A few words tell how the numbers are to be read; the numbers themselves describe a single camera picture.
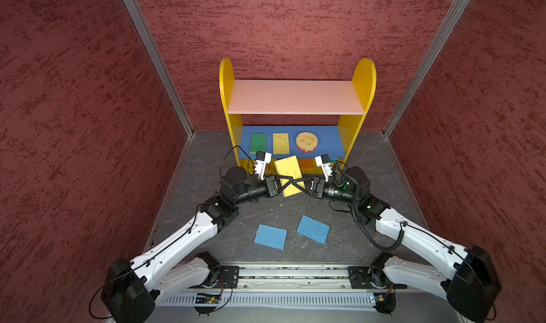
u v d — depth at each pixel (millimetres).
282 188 647
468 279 386
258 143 947
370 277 683
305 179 652
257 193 599
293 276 757
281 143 953
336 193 621
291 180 658
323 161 667
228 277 739
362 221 566
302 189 639
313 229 852
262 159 631
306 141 934
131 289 377
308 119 1170
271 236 830
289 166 667
